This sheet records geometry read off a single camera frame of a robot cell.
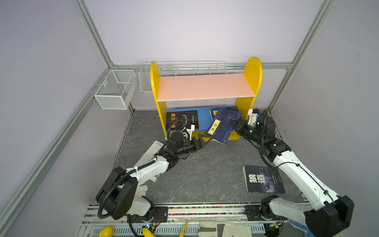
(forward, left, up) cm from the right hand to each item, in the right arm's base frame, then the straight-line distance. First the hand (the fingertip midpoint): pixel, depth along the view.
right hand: (230, 122), depth 73 cm
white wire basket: (+40, +29, +7) cm, 50 cm away
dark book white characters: (-18, -21, -29) cm, 40 cm away
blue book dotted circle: (-1, +4, -4) cm, 6 cm away
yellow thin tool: (-43, +24, -27) cm, 56 cm away
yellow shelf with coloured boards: (+39, +21, -26) cm, 51 cm away
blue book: (+17, +6, -11) cm, 21 cm away
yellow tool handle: (-44, +39, -24) cm, 63 cm away
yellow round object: (-43, +58, -24) cm, 76 cm away
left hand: (-7, +10, -8) cm, 15 cm away
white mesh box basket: (+37, +72, -5) cm, 82 cm away
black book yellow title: (+14, +30, -14) cm, 36 cm away
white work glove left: (-24, +49, -31) cm, 62 cm away
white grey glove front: (-42, +4, -29) cm, 51 cm away
